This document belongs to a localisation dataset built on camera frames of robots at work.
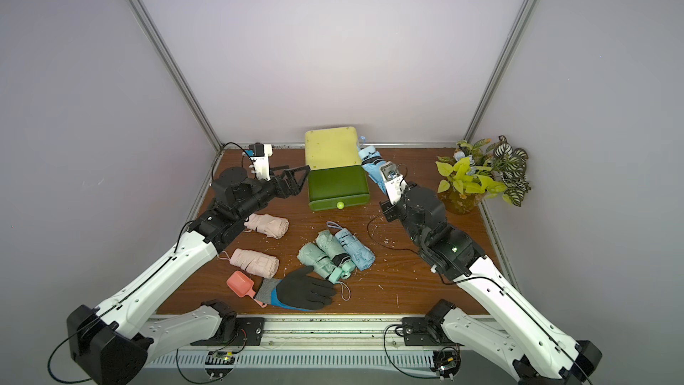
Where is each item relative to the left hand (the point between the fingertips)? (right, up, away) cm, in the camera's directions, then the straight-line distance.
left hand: (302, 168), depth 69 cm
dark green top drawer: (+7, -7, +16) cm, 18 cm away
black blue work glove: (-2, -37, +10) cm, 39 cm away
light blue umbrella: (+17, -29, +14) cm, 36 cm away
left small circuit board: (-23, -54, +2) cm, 59 cm away
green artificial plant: (+55, 0, +14) cm, 57 cm away
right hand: (+24, -2, -4) cm, 24 cm away
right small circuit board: (+39, -53, +1) cm, 65 cm away
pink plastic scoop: (-21, -37, +11) cm, 43 cm away
